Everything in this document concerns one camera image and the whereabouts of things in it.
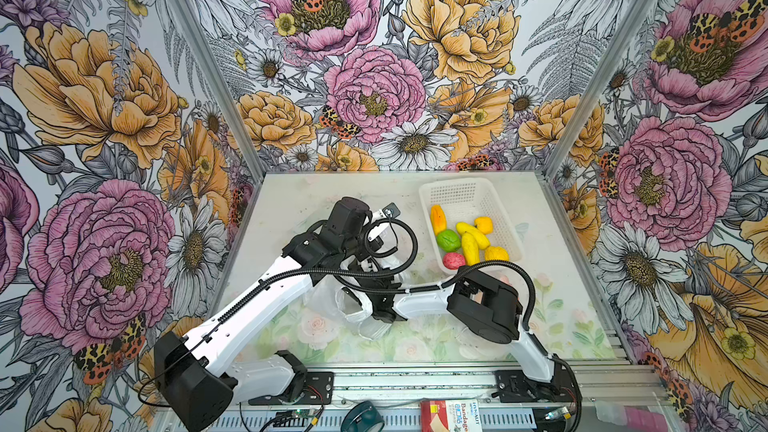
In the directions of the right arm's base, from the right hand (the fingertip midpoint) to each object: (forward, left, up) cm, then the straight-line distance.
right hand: (369, 265), depth 92 cm
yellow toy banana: (+3, -31, +1) cm, 32 cm away
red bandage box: (-38, -21, 0) cm, 43 cm away
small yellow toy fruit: (+13, -37, +2) cm, 40 cm away
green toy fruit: (+6, -24, +3) cm, 25 cm away
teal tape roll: (-38, 0, +6) cm, 39 cm away
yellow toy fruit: (+1, -38, +3) cm, 38 cm away
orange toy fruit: (+16, -23, +1) cm, 28 cm away
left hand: (-2, -1, +19) cm, 20 cm away
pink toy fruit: (-1, -25, +3) cm, 25 cm away
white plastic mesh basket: (+27, -34, -2) cm, 43 cm away
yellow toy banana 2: (+8, -35, 0) cm, 36 cm away
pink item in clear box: (-39, -61, -3) cm, 73 cm away
